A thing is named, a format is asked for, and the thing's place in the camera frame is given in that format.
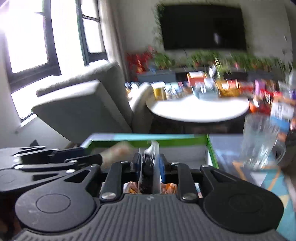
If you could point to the dark clear snack packet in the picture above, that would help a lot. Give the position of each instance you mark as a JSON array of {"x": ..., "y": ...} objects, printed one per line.
[{"x": 150, "y": 178}]

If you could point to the black wall television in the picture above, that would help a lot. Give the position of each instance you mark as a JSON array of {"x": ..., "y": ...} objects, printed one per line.
[{"x": 202, "y": 26}]

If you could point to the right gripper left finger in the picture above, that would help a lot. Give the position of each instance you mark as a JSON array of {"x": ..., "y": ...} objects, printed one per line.
[{"x": 133, "y": 168}]

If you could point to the round white coffee table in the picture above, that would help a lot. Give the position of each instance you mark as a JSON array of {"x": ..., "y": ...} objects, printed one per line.
[{"x": 191, "y": 111}]

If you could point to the green cardboard box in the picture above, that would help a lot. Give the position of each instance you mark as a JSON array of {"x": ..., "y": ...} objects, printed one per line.
[{"x": 186, "y": 189}]

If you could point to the grey armchair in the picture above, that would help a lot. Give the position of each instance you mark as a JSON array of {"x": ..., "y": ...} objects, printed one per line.
[{"x": 94, "y": 101}]

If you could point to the woven orange basket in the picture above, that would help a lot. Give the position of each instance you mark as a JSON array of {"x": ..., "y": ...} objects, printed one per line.
[{"x": 228, "y": 88}]

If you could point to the yellow canister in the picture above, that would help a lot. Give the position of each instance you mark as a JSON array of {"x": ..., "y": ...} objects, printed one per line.
[{"x": 159, "y": 90}]

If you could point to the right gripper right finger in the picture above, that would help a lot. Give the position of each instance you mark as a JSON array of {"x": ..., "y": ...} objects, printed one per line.
[{"x": 168, "y": 171}]

